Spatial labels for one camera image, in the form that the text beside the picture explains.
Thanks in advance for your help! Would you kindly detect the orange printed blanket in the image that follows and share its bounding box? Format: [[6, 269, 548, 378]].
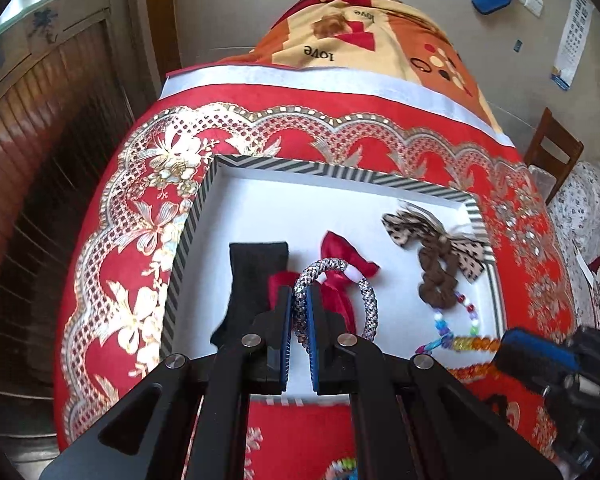
[[220, 0, 503, 136]]

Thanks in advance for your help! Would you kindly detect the striped box with white inside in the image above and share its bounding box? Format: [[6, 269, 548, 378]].
[[160, 154, 506, 406]]

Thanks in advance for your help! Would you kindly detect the rainbow bead bracelet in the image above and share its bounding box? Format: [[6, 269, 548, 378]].
[[414, 290, 481, 357]]

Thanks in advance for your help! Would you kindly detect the red gold patterned tablecloth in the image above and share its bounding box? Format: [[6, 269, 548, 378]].
[[54, 80, 581, 480]]

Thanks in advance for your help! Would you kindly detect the wooden door frame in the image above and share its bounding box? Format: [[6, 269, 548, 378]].
[[144, 0, 182, 106]]

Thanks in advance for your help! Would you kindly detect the grey braided rope bracelet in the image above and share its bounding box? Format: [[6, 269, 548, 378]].
[[291, 258, 379, 356]]

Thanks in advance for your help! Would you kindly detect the ribbed shutter door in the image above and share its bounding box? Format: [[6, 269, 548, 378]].
[[0, 10, 148, 411]]

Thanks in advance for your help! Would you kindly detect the orange bead bracelet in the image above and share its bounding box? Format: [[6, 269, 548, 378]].
[[447, 335, 507, 382]]

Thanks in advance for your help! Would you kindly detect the multicoloured beaded item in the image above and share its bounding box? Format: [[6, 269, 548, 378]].
[[324, 456, 362, 480]]

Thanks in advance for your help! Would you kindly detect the wall calendar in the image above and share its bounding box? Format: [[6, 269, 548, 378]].
[[550, 0, 596, 92]]

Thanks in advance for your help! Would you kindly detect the wooden chair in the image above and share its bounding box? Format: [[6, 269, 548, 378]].
[[524, 107, 585, 206]]

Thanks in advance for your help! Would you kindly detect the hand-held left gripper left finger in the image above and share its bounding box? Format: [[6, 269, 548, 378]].
[[40, 285, 295, 480]]

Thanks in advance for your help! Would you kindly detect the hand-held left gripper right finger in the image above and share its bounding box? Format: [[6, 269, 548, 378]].
[[305, 286, 563, 480]]

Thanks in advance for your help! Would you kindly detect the red satin bow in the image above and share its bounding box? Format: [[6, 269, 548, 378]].
[[267, 230, 382, 333]]

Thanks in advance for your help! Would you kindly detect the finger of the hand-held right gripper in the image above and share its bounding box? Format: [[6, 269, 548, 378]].
[[494, 327, 577, 382]]

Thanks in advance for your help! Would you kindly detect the white cloth strip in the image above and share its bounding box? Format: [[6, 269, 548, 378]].
[[157, 62, 517, 149]]

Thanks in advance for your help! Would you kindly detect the brown dotted bow scrunchie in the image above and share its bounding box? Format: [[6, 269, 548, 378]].
[[381, 200, 494, 307]]

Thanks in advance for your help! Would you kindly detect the white floral cloth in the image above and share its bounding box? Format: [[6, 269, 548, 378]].
[[550, 160, 600, 331]]

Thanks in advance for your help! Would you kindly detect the black hair band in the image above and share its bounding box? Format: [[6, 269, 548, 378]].
[[210, 241, 291, 347]]

